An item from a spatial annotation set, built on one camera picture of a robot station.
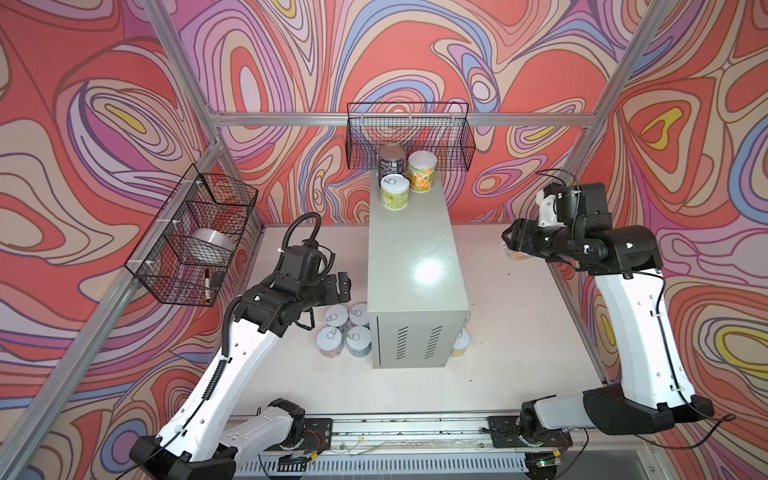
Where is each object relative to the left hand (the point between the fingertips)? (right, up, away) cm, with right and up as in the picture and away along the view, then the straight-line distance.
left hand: (338, 282), depth 72 cm
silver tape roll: (-32, +10, +1) cm, 34 cm away
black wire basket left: (-35, +9, -1) cm, 36 cm away
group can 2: (+33, -18, +10) cm, 39 cm away
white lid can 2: (-5, -18, +12) cm, 22 cm away
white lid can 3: (+4, -18, +12) cm, 22 cm away
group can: (+37, -14, +21) cm, 45 cm away
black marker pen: (-32, -1, 0) cm, 32 cm away
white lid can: (-3, -12, +17) cm, 21 cm away
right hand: (+41, +9, -6) cm, 43 cm away
